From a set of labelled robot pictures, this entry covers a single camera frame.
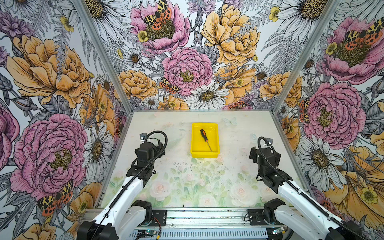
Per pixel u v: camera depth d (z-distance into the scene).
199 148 0.99
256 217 0.74
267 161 0.59
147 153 0.62
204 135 1.05
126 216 0.56
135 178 0.54
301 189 0.86
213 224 0.74
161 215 0.75
